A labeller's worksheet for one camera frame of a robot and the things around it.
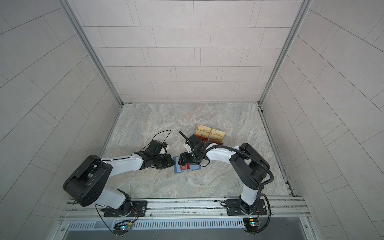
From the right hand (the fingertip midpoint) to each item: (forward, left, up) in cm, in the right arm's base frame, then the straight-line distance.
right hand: (182, 164), depth 84 cm
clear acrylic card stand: (+12, -17, +4) cm, 21 cm away
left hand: (+2, +2, -2) cm, 3 cm away
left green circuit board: (-28, +26, +1) cm, 38 cm away
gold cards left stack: (+18, -13, +7) cm, 23 cm away
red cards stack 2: (+11, -22, +3) cm, 25 cm away
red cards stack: (+13, -15, +3) cm, 20 cm away
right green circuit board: (-29, -32, -3) cm, 44 cm away
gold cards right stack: (+14, -21, +7) cm, 26 cm away
